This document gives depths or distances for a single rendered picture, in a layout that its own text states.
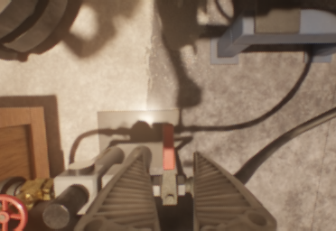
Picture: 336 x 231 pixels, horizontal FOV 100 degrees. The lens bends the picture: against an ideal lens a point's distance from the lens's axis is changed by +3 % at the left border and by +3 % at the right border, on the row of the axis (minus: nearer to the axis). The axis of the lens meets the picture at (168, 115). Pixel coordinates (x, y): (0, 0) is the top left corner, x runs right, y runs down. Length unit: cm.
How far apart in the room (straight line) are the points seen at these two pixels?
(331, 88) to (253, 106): 42
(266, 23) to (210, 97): 35
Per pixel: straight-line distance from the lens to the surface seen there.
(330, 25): 77
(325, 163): 118
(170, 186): 30
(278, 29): 64
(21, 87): 102
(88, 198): 35
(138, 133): 75
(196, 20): 85
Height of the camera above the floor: 73
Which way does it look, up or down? 86 degrees down
